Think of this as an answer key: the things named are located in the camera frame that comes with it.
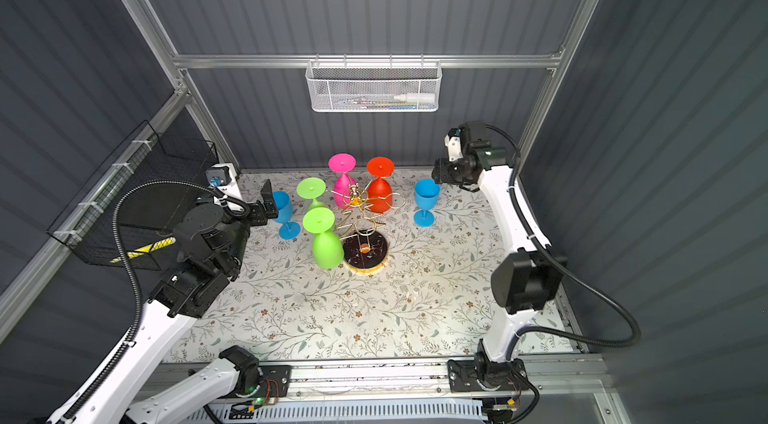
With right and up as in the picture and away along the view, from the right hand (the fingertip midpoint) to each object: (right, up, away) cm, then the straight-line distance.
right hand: (445, 174), depth 84 cm
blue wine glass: (-50, -18, +18) cm, 56 cm away
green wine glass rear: (-36, -4, -8) cm, 37 cm away
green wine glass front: (-31, -19, -10) cm, 38 cm away
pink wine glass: (-29, +3, -2) cm, 29 cm away
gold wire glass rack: (-24, -23, +12) cm, 35 cm away
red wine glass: (-18, -6, -10) cm, 22 cm away
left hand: (-47, -4, -21) cm, 52 cm away
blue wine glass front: (-3, -5, +14) cm, 15 cm away
